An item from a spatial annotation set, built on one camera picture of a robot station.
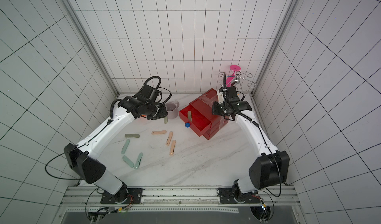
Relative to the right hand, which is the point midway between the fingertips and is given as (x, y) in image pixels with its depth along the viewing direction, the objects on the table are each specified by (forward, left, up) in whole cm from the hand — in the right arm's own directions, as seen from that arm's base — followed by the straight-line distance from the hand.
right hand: (214, 107), depth 83 cm
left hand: (-10, +27, +2) cm, 29 cm away
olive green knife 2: (-3, +15, -6) cm, 16 cm away
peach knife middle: (-11, +28, -20) cm, 36 cm away
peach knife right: (-20, +25, -21) cm, 38 cm away
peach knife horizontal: (-7, +37, -21) cm, 43 cm away
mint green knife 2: (-27, +43, -20) cm, 55 cm away
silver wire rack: (+17, -13, +6) cm, 22 cm away
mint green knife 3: (-27, +49, -21) cm, 60 cm away
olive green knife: (-11, +26, +2) cm, 29 cm away
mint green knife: (-18, +54, -20) cm, 61 cm away
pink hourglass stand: (+34, -13, -7) cm, 37 cm away
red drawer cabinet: (+2, +6, 0) cm, 6 cm away
